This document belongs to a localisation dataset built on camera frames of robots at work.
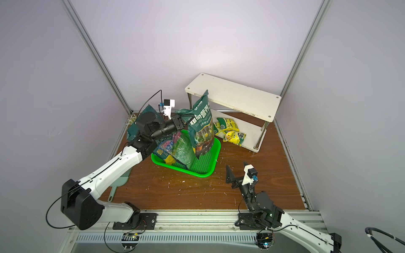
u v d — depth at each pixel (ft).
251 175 1.92
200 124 2.33
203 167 2.96
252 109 2.44
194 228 2.38
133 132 2.50
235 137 3.02
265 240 2.24
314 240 1.74
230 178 2.08
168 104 2.10
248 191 2.04
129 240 2.36
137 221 2.26
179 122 2.08
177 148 2.79
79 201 1.30
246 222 2.38
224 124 3.24
